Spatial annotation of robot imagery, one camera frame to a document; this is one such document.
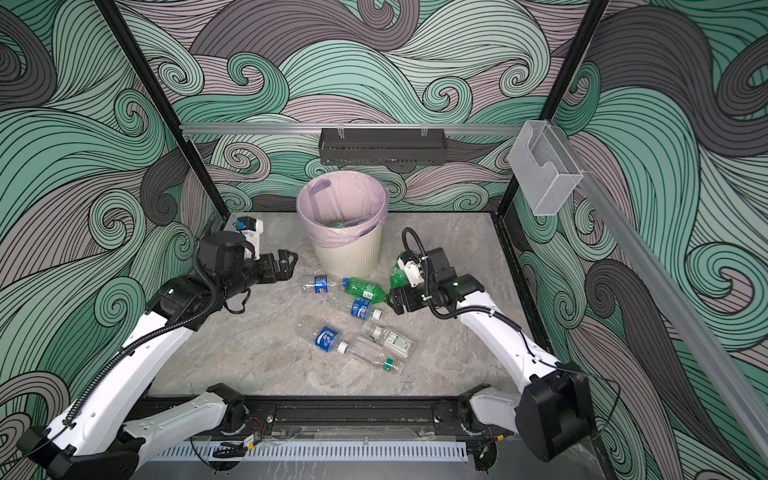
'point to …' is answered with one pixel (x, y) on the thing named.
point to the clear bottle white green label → (388, 337)
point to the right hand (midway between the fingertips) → (403, 295)
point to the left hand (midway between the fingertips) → (282, 253)
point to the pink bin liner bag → (337, 208)
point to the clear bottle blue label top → (320, 284)
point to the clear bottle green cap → (374, 353)
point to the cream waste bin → (357, 258)
